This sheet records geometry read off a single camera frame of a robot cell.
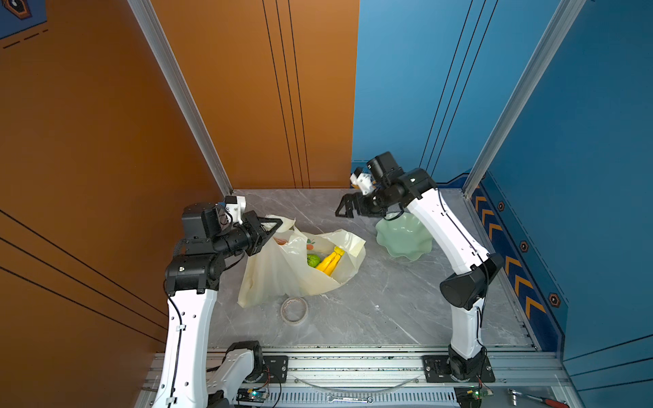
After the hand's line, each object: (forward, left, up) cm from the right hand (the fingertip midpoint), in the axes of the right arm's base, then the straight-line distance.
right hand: (350, 212), depth 76 cm
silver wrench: (-44, +6, -29) cm, 53 cm away
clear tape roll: (-20, +19, -28) cm, 39 cm away
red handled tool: (-44, -54, -28) cm, 75 cm away
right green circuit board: (-43, -34, -30) cm, 62 cm away
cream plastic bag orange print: (-16, +21, -7) cm, 27 cm away
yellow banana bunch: (-5, +7, -22) cm, 23 cm away
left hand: (-10, +17, +9) cm, 22 cm away
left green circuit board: (-43, +28, -29) cm, 59 cm away
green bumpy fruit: (-5, +13, -21) cm, 25 cm away
